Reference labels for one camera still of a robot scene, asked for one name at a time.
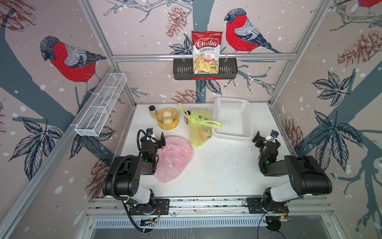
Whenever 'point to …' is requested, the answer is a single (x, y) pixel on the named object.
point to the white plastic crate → (234, 114)
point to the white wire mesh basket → (100, 104)
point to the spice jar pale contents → (153, 111)
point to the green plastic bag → (201, 124)
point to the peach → (204, 133)
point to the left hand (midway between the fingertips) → (157, 130)
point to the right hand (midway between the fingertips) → (264, 133)
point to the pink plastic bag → (173, 158)
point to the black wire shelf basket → (183, 69)
